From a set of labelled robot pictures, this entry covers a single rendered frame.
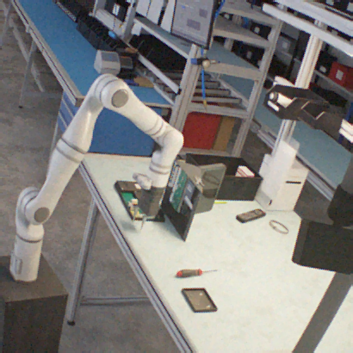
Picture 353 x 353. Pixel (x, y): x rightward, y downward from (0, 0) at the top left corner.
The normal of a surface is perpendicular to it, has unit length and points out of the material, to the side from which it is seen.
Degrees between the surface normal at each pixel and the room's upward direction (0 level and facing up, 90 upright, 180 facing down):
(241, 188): 90
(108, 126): 90
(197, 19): 101
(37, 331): 90
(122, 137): 90
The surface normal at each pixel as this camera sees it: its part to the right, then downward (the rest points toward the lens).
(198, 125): 0.39, 0.49
